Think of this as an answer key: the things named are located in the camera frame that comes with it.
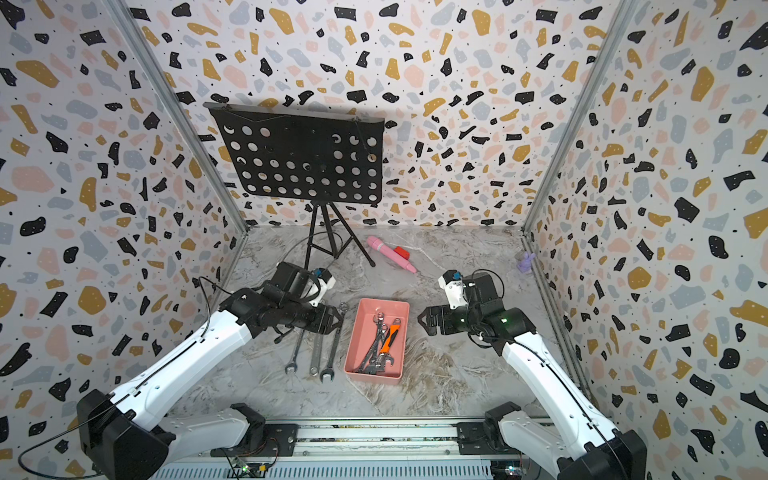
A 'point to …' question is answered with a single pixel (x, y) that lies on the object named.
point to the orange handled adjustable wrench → (384, 355)
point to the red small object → (402, 252)
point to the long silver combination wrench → (316, 353)
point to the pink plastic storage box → (376, 341)
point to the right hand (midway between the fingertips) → (432, 316)
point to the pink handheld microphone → (399, 255)
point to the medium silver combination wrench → (293, 364)
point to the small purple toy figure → (525, 264)
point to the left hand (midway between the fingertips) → (336, 317)
